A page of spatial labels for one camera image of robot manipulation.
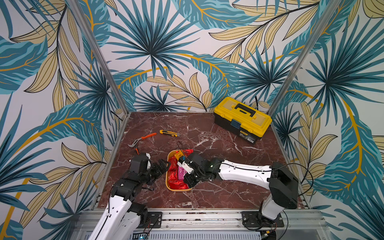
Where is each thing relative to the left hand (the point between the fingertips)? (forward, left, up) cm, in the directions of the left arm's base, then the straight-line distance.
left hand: (165, 170), depth 75 cm
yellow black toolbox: (+31, -47, +3) cm, 57 cm away
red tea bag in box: (-4, -4, -7) cm, 9 cm away
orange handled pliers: (+23, +26, -13) cm, 37 cm away
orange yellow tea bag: (+11, -6, -4) cm, 13 cm away
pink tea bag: (+2, -8, -7) cm, 10 cm away
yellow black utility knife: (+33, +5, -13) cm, 36 cm away
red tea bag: (+3, -3, -7) cm, 8 cm away
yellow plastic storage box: (-4, 0, -9) cm, 9 cm away
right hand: (-3, -9, -6) cm, 11 cm away
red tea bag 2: (+15, -10, -7) cm, 19 cm away
